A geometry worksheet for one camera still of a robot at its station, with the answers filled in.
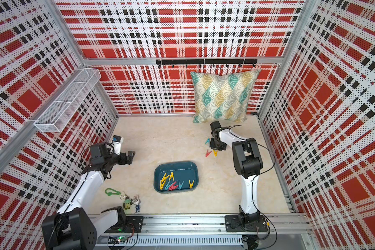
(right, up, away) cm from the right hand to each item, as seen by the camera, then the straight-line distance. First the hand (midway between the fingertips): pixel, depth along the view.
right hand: (218, 146), depth 101 cm
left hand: (-53, -1, -15) cm, 55 cm away
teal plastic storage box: (-27, -17, -12) cm, 34 cm away
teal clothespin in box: (-24, -20, -16) cm, 35 cm away
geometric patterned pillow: (+1, +31, -7) cm, 32 cm away
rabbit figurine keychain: (-45, -26, -23) cm, 57 cm away
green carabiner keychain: (-62, -23, -17) cm, 69 cm away
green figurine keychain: (-50, -27, -23) cm, 61 cm away
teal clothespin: (-7, +4, +4) cm, 9 cm away
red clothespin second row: (-7, -4, -2) cm, 9 cm away
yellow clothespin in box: (-34, -18, -15) cm, 41 cm away
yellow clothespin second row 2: (-3, -4, -3) cm, 6 cm away
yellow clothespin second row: (-29, -16, -13) cm, 35 cm away
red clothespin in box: (-28, -20, -17) cm, 38 cm away
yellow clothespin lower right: (-18, -19, -15) cm, 30 cm away
